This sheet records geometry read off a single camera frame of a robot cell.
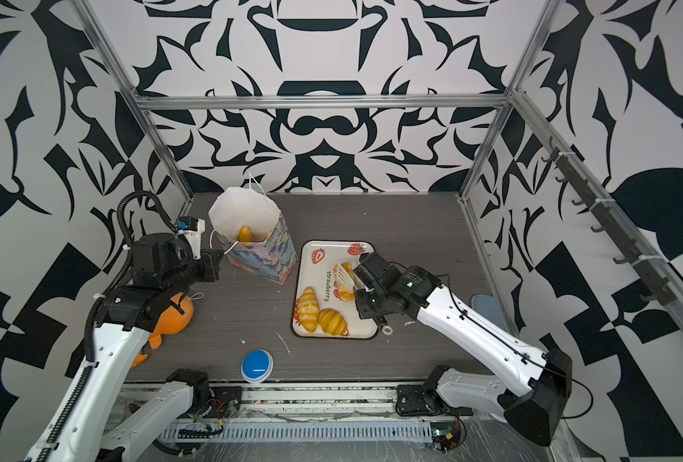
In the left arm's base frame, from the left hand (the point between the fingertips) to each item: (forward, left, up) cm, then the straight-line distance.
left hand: (219, 247), depth 71 cm
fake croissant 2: (-7, -20, -23) cm, 31 cm away
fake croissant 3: (-11, -27, -23) cm, 37 cm away
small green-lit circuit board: (-37, -54, -28) cm, 72 cm away
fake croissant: (+19, +2, -20) cm, 28 cm away
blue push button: (-21, -6, -26) cm, 34 cm away
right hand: (-11, -35, -11) cm, 38 cm away
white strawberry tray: (+10, -21, -28) cm, 36 cm away
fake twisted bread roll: (-6, -31, -15) cm, 35 cm away
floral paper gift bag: (+20, 0, -21) cm, 29 cm away
